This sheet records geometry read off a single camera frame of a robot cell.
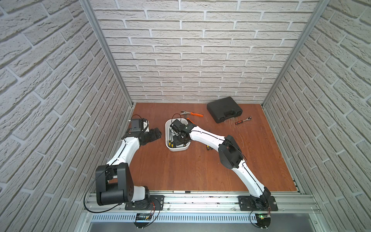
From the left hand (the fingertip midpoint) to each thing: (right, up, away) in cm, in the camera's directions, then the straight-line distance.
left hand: (157, 132), depth 88 cm
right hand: (+14, -6, +9) cm, 17 cm away
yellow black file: (+8, -7, +6) cm, 13 cm away
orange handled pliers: (+16, +13, +25) cm, 32 cm away
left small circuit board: (-3, -43, -17) cm, 46 cm away
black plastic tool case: (+48, +16, +25) cm, 57 cm away
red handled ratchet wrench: (+67, +9, +21) cm, 71 cm away
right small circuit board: (+58, -42, -18) cm, 74 cm away
